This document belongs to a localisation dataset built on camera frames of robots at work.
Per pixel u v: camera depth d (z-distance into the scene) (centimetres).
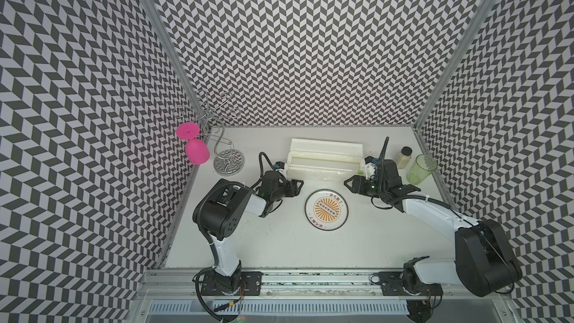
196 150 79
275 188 79
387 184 67
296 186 87
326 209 91
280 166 87
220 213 50
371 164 80
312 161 119
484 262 41
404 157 96
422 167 89
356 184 78
